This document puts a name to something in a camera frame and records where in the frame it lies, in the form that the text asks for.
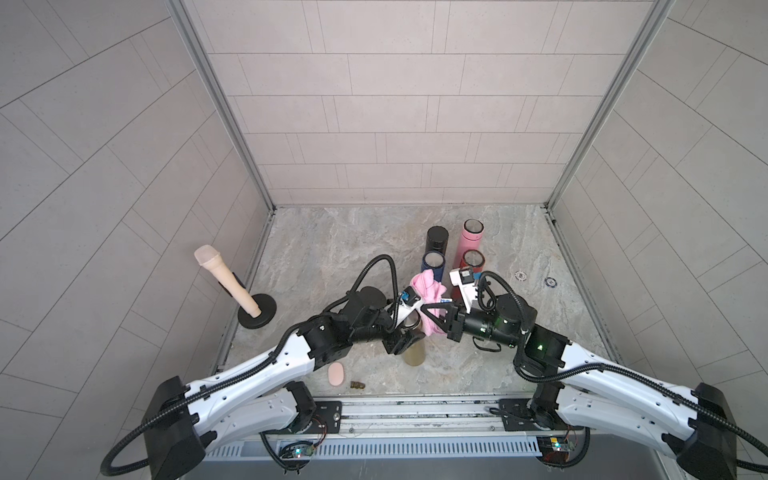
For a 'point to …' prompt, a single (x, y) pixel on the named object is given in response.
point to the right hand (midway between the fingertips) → (423, 316)
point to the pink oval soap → (336, 374)
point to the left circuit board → (297, 452)
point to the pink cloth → (429, 291)
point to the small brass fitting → (357, 385)
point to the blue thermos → (435, 261)
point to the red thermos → (473, 259)
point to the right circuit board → (554, 449)
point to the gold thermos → (415, 355)
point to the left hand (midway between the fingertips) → (420, 324)
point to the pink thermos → (470, 238)
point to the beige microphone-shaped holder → (257, 311)
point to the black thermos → (437, 238)
